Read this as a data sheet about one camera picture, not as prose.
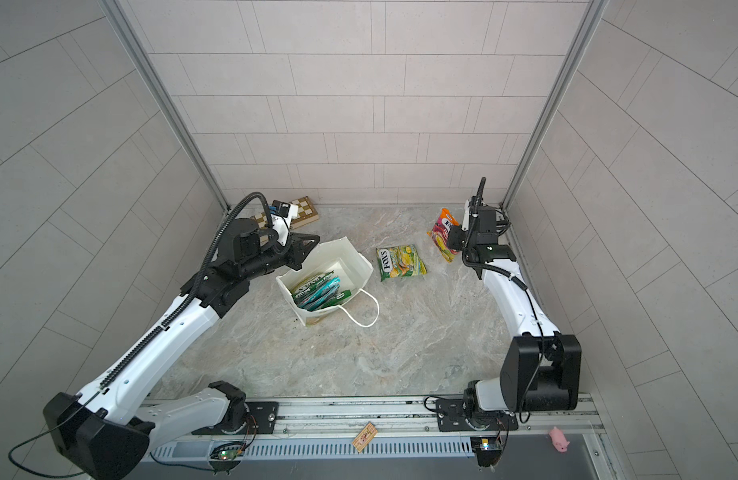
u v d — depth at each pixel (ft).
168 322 1.44
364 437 2.23
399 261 3.22
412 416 2.38
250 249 1.79
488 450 2.24
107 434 1.17
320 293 2.65
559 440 2.21
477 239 2.04
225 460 2.13
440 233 2.92
